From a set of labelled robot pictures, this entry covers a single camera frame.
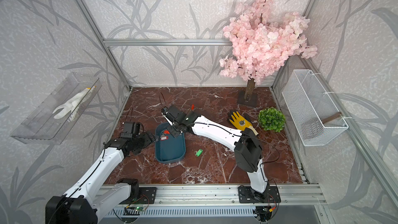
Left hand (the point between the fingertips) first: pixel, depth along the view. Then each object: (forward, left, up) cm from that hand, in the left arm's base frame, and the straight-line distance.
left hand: (150, 139), depth 84 cm
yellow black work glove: (+13, -53, -4) cm, 54 cm away
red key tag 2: (+5, -5, -8) cm, 11 cm away
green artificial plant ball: (+10, -67, +6) cm, 68 cm away
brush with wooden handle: (-2, -81, +17) cm, 83 cm away
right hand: (+5, -13, +7) cm, 16 cm away
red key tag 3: (+9, -6, -8) cm, 14 cm away
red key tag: (+28, -20, -7) cm, 36 cm away
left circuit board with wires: (-30, +1, -8) cm, 31 cm away
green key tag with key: (-4, -26, -8) cm, 28 cm away
